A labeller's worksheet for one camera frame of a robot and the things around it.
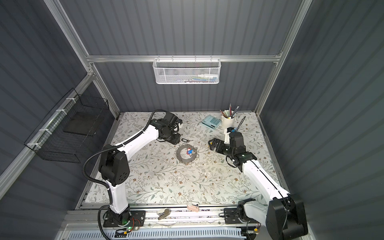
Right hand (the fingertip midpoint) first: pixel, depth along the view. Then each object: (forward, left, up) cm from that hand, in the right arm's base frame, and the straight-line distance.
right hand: (216, 144), depth 84 cm
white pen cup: (+25, -11, -11) cm, 29 cm away
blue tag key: (+4, +16, -15) cm, 22 cm away
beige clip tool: (-32, +28, -13) cm, 45 cm away
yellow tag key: (-1, +3, +4) cm, 5 cm away
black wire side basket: (-2, +76, +15) cm, 77 cm away
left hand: (+6, +23, -4) cm, 24 cm away
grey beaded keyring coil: (-3, +18, -15) cm, 24 cm away
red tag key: (+6, +17, -14) cm, 23 cm away
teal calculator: (+29, 0, -13) cm, 32 cm away
